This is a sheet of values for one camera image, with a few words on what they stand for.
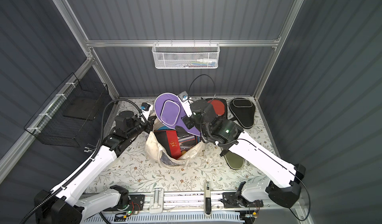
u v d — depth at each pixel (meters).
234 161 0.87
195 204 0.74
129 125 0.59
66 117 0.72
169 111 0.64
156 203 0.72
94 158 0.48
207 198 0.72
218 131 0.43
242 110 1.08
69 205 0.40
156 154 0.73
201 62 0.93
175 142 0.84
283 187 0.40
